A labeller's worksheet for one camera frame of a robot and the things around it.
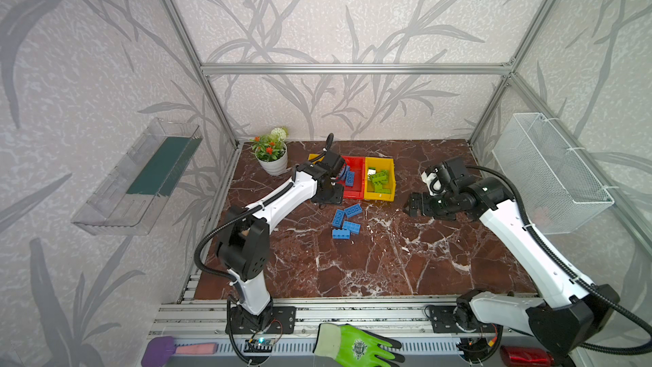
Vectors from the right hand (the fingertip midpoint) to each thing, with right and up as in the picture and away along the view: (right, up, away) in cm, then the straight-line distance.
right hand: (415, 201), depth 76 cm
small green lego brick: (-10, +8, +29) cm, 32 cm away
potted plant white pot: (-49, +10, +23) cm, 55 cm away
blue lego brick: (-19, +5, +30) cm, 36 cm away
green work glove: (-19, -39, -7) cm, 44 cm away
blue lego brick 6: (-23, -14, +14) cm, 30 cm away
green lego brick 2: (-7, +1, +26) cm, 27 cm away
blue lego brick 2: (-20, +9, +32) cm, 39 cm away
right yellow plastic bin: (-7, +11, +29) cm, 32 cm away
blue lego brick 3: (-23, -9, +18) cm, 31 cm away
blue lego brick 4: (-18, -7, +20) cm, 28 cm away
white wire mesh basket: (+32, +6, -13) cm, 35 cm away
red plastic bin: (-16, +11, +32) cm, 37 cm away
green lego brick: (-7, +5, +27) cm, 28 cm away
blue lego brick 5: (-18, -12, +16) cm, 27 cm away
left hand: (-24, +2, +13) cm, 27 cm away
